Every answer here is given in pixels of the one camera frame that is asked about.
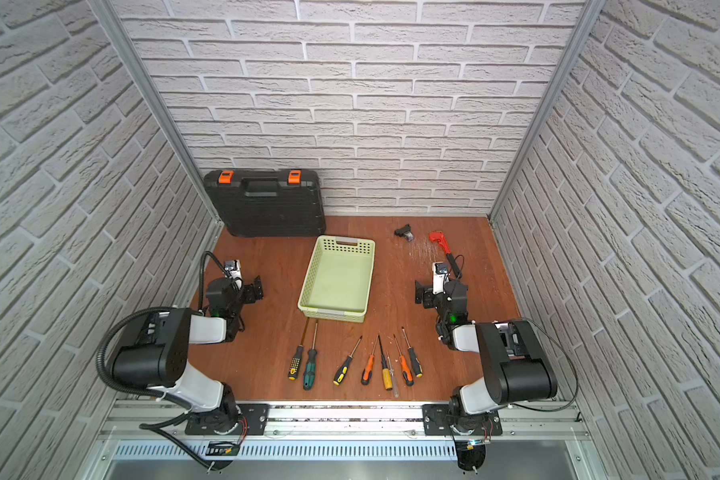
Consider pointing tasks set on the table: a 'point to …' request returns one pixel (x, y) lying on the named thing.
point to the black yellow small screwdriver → (416, 364)
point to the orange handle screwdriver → (407, 375)
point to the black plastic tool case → (267, 202)
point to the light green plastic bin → (338, 281)
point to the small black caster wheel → (405, 232)
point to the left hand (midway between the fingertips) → (243, 275)
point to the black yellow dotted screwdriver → (297, 358)
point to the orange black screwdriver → (367, 374)
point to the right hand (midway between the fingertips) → (432, 277)
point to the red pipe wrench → (438, 237)
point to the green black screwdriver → (310, 372)
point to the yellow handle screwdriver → (386, 372)
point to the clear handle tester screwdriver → (394, 386)
